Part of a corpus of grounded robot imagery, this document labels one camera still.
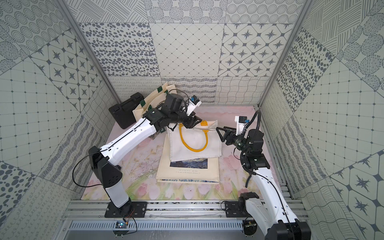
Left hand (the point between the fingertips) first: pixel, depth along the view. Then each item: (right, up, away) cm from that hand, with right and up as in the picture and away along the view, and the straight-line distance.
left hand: (203, 118), depth 72 cm
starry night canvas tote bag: (0, -31, +14) cm, 34 cm away
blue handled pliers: (+26, -35, +11) cm, 45 cm away
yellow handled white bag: (0, -13, +14) cm, 19 cm away
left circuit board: (-40, -52, -1) cm, 66 cm away
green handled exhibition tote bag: (-30, +12, +20) cm, 38 cm away
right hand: (+9, -6, +2) cm, 11 cm away
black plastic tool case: (-51, +3, +21) cm, 55 cm away
